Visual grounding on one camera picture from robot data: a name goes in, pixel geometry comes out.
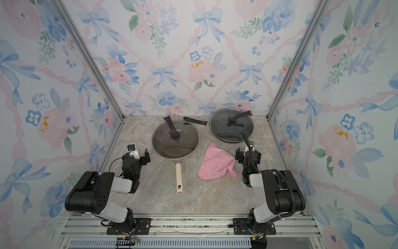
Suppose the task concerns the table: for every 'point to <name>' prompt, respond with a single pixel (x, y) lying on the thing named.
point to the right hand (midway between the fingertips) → (249, 149)
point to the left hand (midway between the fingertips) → (139, 149)
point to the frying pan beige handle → (179, 178)
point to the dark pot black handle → (227, 124)
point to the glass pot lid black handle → (174, 135)
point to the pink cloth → (216, 163)
